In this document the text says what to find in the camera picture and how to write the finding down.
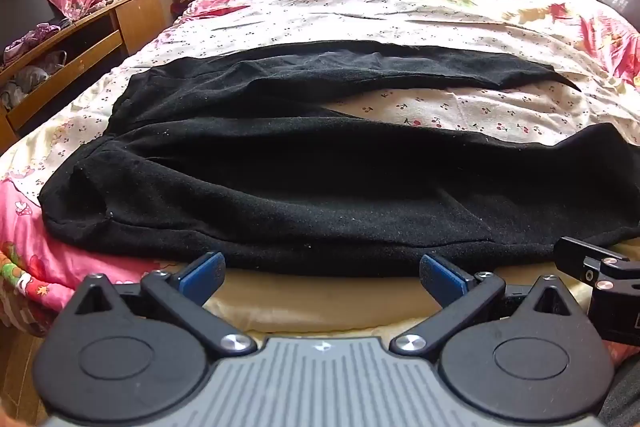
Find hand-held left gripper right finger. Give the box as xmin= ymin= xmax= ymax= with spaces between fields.
xmin=389 ymin=253 xmax=583 ymax=356

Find black television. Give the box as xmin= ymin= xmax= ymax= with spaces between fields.
xmin=0 ymin=0 xmax=58 ymax=52

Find purple cloth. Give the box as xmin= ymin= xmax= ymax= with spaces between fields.
xmin=2 ymin=23 xmax=73 ymax=62

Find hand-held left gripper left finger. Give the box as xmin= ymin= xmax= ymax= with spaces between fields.
xmin=65 ymin=251 xmax=257 ymax=356

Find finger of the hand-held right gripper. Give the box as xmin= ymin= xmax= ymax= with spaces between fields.
xmin=554 ymin=236 xmax=632 ymax=294

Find wooden desk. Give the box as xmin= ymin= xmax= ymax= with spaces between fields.
xmin=0 ymin=0 xmax=166 ymax=152

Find pink floral quilt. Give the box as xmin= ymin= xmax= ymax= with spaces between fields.
xmin=0 ymin=0 xmax=640 ymax=338

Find black pants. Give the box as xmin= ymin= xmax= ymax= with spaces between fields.
xmin=39 ymin=39 xmax=640 ymax=279

